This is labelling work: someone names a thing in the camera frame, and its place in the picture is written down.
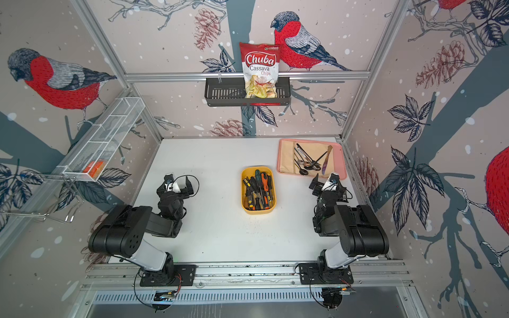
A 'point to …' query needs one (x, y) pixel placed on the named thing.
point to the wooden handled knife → (329, 148)
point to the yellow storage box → (249, 171)
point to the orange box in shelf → (94, 168)
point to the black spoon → (302, 171)
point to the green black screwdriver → (258, 181)
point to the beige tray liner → (306, 158)
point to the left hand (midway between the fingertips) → (179, 175)
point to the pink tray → (340, 166)
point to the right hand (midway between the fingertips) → (327, 175)
